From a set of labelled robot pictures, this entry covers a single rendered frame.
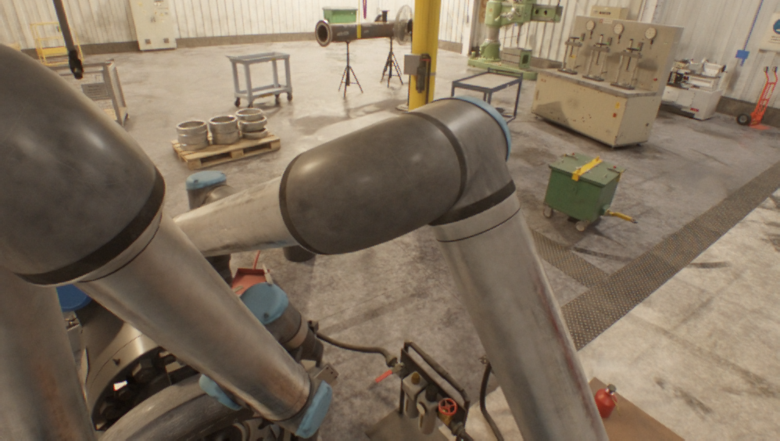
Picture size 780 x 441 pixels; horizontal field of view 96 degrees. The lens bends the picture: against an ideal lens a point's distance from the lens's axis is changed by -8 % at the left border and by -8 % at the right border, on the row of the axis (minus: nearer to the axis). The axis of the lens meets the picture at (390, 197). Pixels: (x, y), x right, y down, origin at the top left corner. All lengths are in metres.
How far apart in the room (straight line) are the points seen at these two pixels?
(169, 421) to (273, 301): 0.53
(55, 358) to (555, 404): 0.54
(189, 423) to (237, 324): 0.77
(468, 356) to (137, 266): 2.28
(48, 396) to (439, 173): 0.43
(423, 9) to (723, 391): 3.76
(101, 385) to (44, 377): 1.07
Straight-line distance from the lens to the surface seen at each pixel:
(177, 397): 1.20
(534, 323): 0.48
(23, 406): 0.50
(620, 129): 6.32
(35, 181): 0.28
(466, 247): 0.44
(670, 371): 2.94
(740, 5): 10.98
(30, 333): 0.47
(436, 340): 2.54
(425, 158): 0.35
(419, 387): 1.76
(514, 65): 11.59
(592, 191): 3.74
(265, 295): 0.77
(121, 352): 1.55
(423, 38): 4.16
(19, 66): 0.32
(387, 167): 0.34
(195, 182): 0.95
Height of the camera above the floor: 1.89
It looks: 28 degrees down
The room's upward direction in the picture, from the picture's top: 2 degrees clockwise
